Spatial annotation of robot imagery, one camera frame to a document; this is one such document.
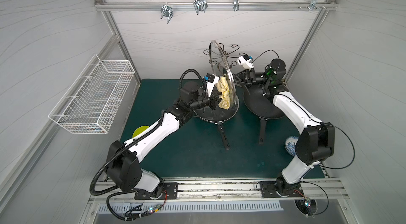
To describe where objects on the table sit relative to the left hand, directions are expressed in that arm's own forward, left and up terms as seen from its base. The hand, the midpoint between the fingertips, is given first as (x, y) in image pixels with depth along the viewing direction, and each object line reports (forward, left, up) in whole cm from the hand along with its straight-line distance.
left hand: (227, 94), depth 70 cm
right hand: (+2, 0, +7) cm, 7 cm away
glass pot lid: (+12, +2, -34) cm, 37 cm away
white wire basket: (-5, +61, -2) cm, 61 cm away
